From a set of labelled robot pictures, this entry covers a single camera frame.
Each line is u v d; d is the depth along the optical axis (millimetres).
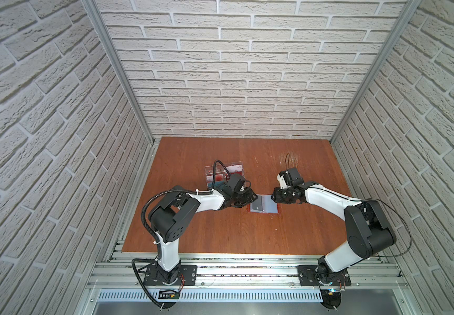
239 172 972
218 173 966
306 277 733
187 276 730
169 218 489
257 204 915
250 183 1043
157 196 472
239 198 795
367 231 454
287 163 1068
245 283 727
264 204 926
